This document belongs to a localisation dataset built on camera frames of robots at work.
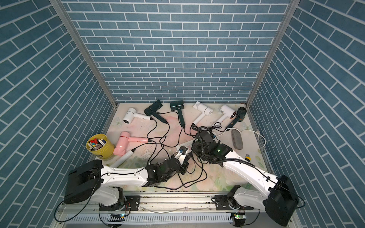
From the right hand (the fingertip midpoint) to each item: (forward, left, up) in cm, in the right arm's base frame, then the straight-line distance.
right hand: (191, 148), depth 79 cm
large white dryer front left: (-7, +44, -10) cm, 45 cm away
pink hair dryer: (+1, +46, -10) cm, 47 cm away
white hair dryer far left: (+30, +49, -8) cm, 58 cm away
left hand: (-6, -1, -3) cm, 7 cm away
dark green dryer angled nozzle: (+35, +34, -8) cm, 49 cm away
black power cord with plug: (-16, +7, +16) cm, 23 cm away
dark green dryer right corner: (+35, -35, -5) cm, 49 cm away
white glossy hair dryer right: (+38, -26, -10) cm, 47 cm away
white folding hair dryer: (+38, -8, -8) cm, 40 cm away
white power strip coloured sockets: (+8, +2, -12) cm, 14 cm away
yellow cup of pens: (0, +57, -5) cm, 57 cm away
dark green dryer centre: (+41, +14, -8) cm, 44 cm away
